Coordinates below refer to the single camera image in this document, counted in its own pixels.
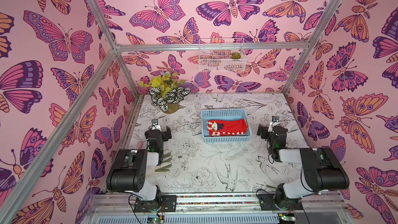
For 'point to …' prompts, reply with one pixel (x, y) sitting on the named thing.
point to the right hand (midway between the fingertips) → (270, 124)
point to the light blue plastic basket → (224, 114)
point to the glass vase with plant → (166, 92)
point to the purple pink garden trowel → (139, 144)
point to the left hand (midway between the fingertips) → (160, 126)
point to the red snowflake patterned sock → (227, 125)
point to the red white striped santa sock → (226, 132)
